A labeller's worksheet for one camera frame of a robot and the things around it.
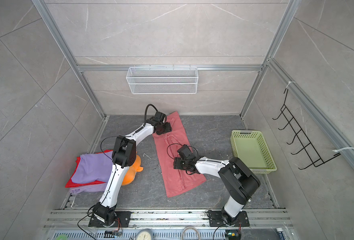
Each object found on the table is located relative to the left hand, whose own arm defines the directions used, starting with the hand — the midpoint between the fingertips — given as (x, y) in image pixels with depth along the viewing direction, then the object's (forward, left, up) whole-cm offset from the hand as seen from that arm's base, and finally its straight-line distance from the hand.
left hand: (170, 126), depth 109 cm
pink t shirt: (-15, +2, -2) cm, 15 cm away
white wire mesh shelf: (+20, +5, +26) cm, 33 cm away
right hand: (-29, -5, -2) cm, 29 cm away
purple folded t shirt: (-32, +45, +4) cm, 55 cm away
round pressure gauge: (-64, +12, +1) cm, 65 cm away
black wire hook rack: (-32, -62, +30) cm, 76 cm away
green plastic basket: (-17, -56, -4) cm, 59 cm away
